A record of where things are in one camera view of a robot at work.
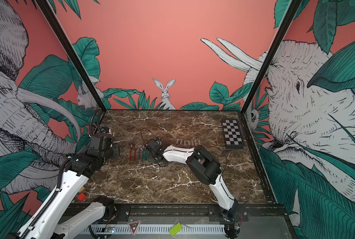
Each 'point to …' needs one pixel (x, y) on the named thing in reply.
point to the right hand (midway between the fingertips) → (150, 156)
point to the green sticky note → (175, 229)
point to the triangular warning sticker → (134, 226)
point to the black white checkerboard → (232, 134)
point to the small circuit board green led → (110, 228)
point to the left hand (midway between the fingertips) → (116, 144)
